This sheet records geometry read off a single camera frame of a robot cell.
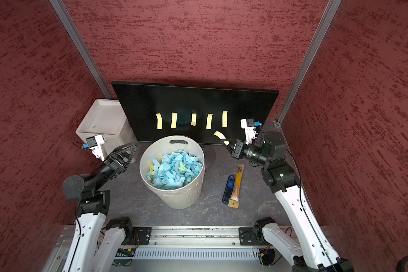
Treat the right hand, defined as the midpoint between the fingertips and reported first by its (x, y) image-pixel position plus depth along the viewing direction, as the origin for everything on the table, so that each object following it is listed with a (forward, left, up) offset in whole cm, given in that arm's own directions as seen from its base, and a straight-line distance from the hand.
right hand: (217, 147), depth 62 cm
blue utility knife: (-3, -6, -35) cm, 36 cm away
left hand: (-2, +28, +3) cm, 28 cm away
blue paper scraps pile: (-2, +19, -13) cm, 23 cm away
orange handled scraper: (-9, -9, -35) cm, 38 cm away
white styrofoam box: (+30, +59, -11) cm, 67 cm away
